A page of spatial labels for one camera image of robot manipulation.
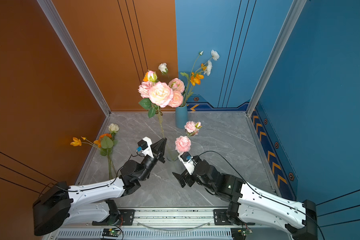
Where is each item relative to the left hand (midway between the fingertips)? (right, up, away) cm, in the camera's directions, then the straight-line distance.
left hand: (165, 138), depth 68 cm
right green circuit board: (+35, -46, +3) cm, 58 cm away
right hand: (+6, -13, +1) cm, 14 cm away
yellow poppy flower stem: (-53, -4, +17) cm, 56 cm away
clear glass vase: (+2, -8, +6) cm, 11 cm away
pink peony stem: (+8, -2, -6) cm, 10 cm away
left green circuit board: (-25, -45, +3) cm, 52 cm away
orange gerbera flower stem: (-42, -5, +27) cm, 50 cm away
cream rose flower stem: (-42, +4, +38) cm, 56 cm away
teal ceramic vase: (+7, +12, +33) cm, 35 cm away
